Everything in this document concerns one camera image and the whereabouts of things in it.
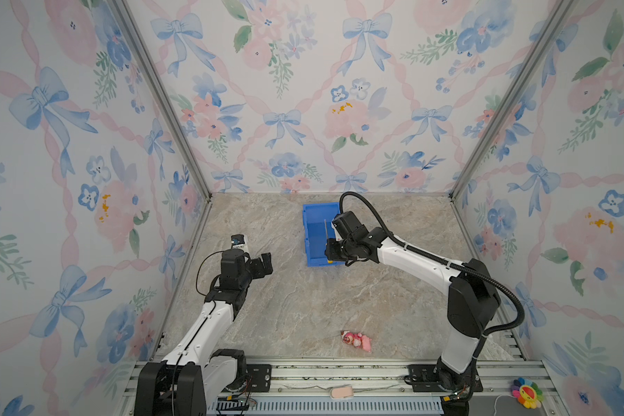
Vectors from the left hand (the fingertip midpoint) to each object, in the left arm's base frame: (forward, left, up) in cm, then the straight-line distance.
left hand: (257, 253), depth 86 cm
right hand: (+2, -23, 0) cm, 23 cm away
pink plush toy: (-24, -32, -9) cm, 41 cm away
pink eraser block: (-37, -26, -10) cm, 47 cm away
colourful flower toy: (-37, -77, -10) cm, 86 cm away
